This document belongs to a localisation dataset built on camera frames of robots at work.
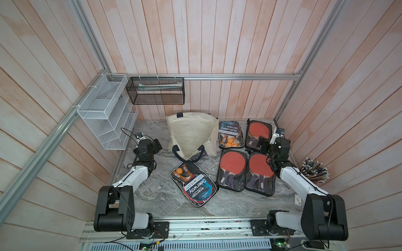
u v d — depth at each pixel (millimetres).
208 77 929
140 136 763
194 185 855
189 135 1066
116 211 424
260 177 880
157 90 1032
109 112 714
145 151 673
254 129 1147
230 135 1079
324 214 460
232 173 903
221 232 730
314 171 736
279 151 652
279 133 717
